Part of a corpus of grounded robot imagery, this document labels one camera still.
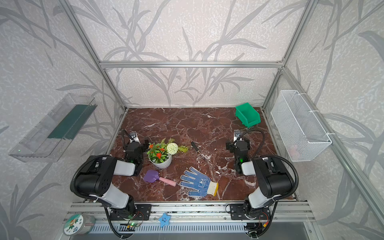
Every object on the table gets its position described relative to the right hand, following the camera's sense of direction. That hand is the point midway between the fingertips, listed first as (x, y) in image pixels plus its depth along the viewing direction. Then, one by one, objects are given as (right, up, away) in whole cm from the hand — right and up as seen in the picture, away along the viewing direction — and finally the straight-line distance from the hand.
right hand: (238, 133), depth 94 cm
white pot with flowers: (-45, -10, -16) cm, 49 cm away
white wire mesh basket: (+19, +4, -32) cm, 37 cm away
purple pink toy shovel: (-51, -23, -10) cm, 57 cm away
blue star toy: (-41, -39, -24) cm, 62 cm away
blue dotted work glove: (-24, -26, -12) cm, 37 cm away
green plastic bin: (+10, +12, +14) cm, 22 cm away
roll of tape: (-77, -37, -30) cm, 90 cm away
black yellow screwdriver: (-28, -8, +2) cm, 29 cm away
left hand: (-63, 0, -1) cm, 63 cm away
